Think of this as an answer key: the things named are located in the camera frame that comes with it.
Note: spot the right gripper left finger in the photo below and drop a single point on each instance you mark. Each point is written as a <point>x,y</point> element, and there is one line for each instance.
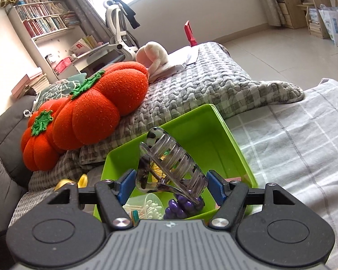
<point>112,195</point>

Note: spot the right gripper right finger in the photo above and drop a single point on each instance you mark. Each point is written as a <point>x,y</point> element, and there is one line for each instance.
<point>230,197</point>

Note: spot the yellow toy bowl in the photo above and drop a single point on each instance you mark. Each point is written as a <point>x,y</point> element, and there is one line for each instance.
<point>81,183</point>

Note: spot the clear cotton swab jar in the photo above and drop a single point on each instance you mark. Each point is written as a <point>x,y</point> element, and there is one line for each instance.
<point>148,206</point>

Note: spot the purple toy grapes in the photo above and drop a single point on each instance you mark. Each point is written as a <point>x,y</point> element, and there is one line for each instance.
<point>182,208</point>

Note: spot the green plastic storage box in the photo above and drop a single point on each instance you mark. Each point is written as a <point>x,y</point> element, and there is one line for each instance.
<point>203,133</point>

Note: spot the large orange pumpkin cushion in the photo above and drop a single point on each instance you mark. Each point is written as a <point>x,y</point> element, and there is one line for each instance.
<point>95,108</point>

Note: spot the grey grid bed sheet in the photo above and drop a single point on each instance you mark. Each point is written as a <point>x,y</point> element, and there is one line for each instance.
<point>296,146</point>

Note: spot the small orange pumpkin cushion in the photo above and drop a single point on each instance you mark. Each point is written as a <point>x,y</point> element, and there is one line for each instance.
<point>39,151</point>

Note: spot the grey sofa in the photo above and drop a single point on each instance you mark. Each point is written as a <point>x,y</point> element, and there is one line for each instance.
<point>14,176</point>

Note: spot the teal patterned pillow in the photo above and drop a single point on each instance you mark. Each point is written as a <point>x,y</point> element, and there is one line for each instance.
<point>58,90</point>

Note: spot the grey checkered quilted blanket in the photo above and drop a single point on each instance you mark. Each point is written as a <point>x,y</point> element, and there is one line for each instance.
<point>215,78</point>

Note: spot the pink plush rabbit toy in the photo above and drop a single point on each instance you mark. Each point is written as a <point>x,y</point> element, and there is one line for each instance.
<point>157,61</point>

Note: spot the white office chair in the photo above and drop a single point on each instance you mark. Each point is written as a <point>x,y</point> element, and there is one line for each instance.
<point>122,41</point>

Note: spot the white paper shopping bag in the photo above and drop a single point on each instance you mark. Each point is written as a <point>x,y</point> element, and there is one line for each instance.
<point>329,16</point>

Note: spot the wooden shelf unit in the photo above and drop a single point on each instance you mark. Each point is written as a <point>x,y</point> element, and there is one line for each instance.
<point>305,13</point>

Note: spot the grey curtain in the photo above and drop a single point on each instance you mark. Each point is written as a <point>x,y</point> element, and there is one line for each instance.
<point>90,21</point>

